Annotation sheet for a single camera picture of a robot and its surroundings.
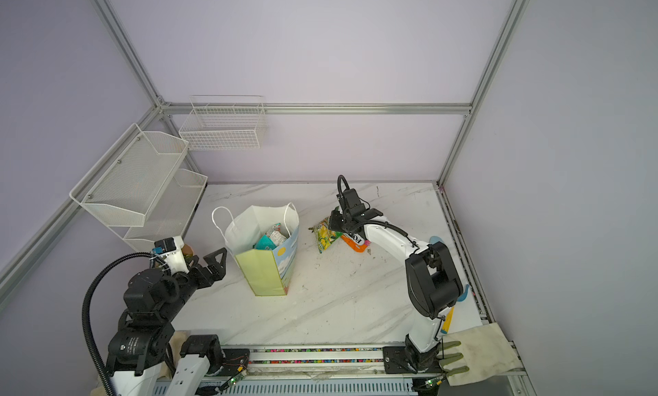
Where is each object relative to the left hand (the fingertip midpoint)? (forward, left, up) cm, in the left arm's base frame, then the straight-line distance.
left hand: (212, 258), depth 68 cm
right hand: (+21, -30, -12) cm, 38 cm away
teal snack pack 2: (+14, -13, -9) cm, 21 cm away
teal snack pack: (+12, -10, -11) cm, 19 cm away
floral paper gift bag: (+1, -13, -10) cm, 17 cm away
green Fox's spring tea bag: (+19, -29, -17) cm, 39 cm away
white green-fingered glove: (-18, -78, -25) cm, 84 cm away
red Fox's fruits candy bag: (+17, -33, -14) cm, 40 cm away
